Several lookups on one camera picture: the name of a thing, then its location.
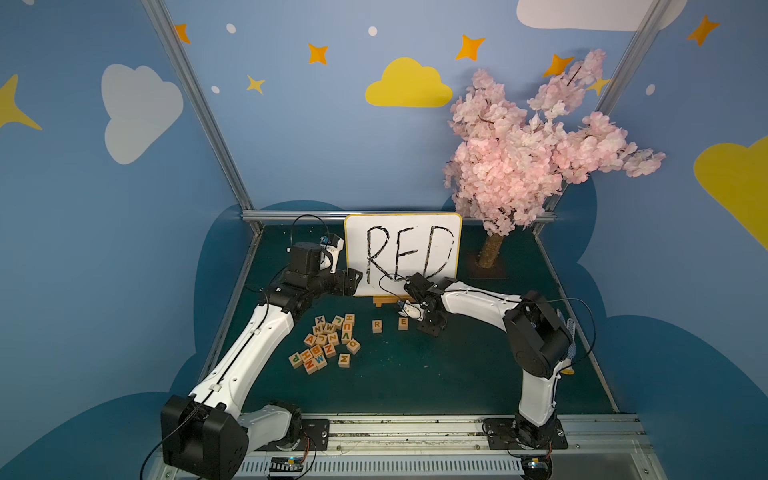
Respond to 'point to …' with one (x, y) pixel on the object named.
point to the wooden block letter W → (320, 361)
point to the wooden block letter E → (403, 323)
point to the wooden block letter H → (306, 355)
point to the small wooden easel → (387, 299)
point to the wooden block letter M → (344, 360)
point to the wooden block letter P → (296, 360)
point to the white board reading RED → (388, 248)
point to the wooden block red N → (311, 366)
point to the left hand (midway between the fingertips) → (348, 268)
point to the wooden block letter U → (347, 327)
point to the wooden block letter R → (377, 326)
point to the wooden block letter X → (320, 320)
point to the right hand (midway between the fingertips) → (435, 318)
